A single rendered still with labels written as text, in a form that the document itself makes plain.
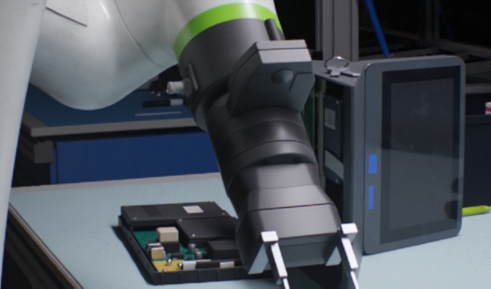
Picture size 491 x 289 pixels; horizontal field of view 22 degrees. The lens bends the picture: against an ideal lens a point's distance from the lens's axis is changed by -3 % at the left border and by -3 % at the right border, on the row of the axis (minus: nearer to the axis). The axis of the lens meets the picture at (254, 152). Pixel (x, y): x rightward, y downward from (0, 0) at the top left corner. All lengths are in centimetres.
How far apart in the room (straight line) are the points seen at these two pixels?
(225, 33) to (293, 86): 8
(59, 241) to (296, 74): 55
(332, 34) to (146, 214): 149
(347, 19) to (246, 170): 193
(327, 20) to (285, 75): 190
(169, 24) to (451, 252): 47
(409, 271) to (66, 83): 43
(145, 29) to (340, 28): 181
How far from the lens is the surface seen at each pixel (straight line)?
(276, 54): 95
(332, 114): 123
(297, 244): 95
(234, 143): 98
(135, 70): 111
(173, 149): 284
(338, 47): 287
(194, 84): 101
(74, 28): 104
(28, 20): 67
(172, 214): 144
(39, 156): 277
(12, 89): 67
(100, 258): 136
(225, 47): 101
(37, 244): 145
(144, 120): 281
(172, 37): 107
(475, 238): 144
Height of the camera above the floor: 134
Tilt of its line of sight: 10 degrees down
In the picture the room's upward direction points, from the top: straight up
